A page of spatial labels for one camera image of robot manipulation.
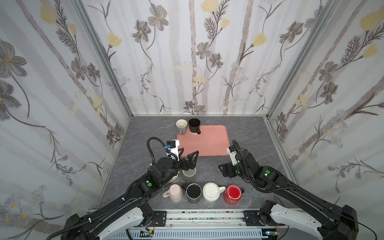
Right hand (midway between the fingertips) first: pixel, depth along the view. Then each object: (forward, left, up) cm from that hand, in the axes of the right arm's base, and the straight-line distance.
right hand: (221, 163), depth 76 cm
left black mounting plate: (-23, +31, -19) cm, 43 cm away
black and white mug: (+33, +15, -11) cm, 38 cm away
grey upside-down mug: (-4, +16, -6) cm, 17 cm away
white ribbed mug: (-12, +5, -8) cm, 15 cm away
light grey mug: (+33, +24, -11) cm, 42 cm away
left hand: (+3, +17, +9) cm, 19 cm away
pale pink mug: (-14, +23, -7) cm, 28 cm away
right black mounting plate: (-23, -16, -13) cm, 31 cm away
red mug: (-13, -6, -8) cm, 17 cm away
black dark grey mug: (-13, +14, -8) cm, 20 cm away
